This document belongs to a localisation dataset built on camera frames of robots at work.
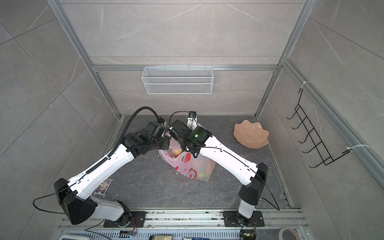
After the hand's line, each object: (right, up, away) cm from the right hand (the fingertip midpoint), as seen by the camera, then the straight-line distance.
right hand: (191, 132), depth 74 cm
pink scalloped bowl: (+43, -3, +34) cm, 55 cm away
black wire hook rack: (+56, -10, -13) cm, 58 cm away
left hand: (-12, -3, +2) cm, 13 cm away
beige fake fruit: (-10, -13, +19) cm, 25 cm away
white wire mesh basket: (-10, +34, +26) cm, 44 cm away
